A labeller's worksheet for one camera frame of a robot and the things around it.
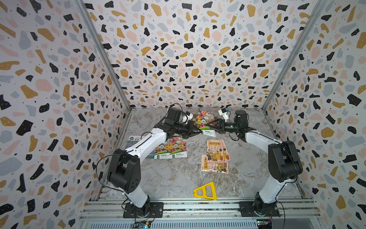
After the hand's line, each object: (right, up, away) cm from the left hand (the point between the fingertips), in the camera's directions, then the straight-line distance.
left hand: (204, 131), depth 78 cm
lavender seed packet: (-33, -17, +17) cm, 41 cm away
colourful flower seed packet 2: (-26, -15, +19) cm, 35 cm away
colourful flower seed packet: (0, +8, +8) cm, 11 cm away
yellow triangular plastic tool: (0, -35, 0) cm, 35 cm away
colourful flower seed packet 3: (-16, -13, +20) cm, 29 cm away
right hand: (+5, +2, +8) cm, 9 cm away
